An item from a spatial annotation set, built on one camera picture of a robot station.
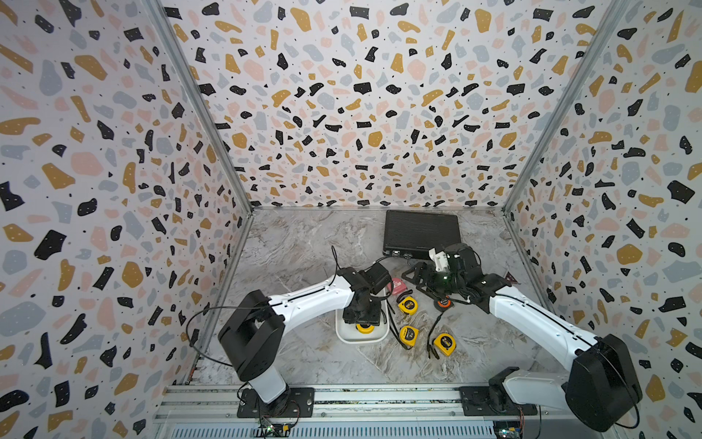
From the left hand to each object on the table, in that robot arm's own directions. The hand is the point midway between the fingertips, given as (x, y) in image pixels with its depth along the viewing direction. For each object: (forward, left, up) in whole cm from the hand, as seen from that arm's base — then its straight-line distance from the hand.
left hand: (375, 321), depth 82 cm
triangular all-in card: (+18, -50, -7) cm, 54 cm away
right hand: (+8, -10, +10) cm, 16 cm away
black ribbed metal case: (+36, -16, -2) cm, 39 cm away
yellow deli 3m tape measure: (+7, -12, -4) cm, 14 cm away
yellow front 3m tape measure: (-3, +3, 0) cm, 4 cm away
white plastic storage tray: (-3, +8, -2) cm, 8 cm away
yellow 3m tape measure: (-3, -10, -4) cm, 12 cm away
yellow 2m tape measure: (-5, -21, -5) cm, 23 cm away
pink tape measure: (+14, -9, -5) cm, 18 cm away
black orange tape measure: (+6, -24, -4) cm, 25 cm away
